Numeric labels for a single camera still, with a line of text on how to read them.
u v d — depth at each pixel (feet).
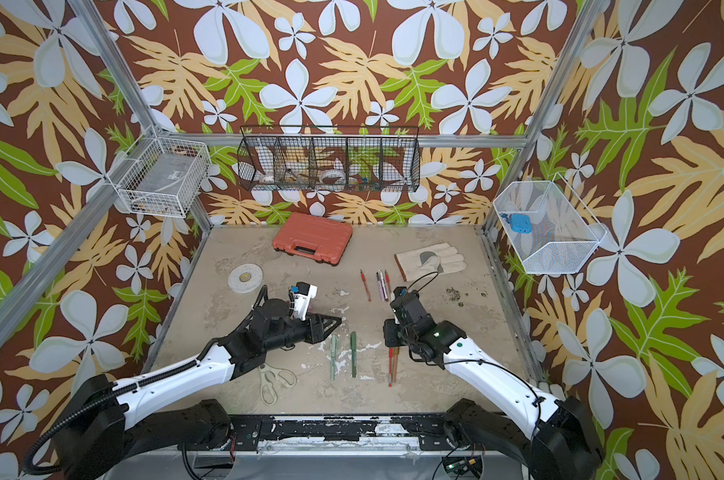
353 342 2.94
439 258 3.55
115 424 1.31
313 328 2.22
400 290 2.41
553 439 1.26
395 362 2.83
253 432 2.44
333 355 2.85
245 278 3.43
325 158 3.20
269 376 2.75
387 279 3.43
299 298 2.32
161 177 2.83
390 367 2.81
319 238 3.64
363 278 3.44
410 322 2.00
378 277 3.43
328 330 2.39
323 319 2.29
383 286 3.33
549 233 2.69
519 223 2.82
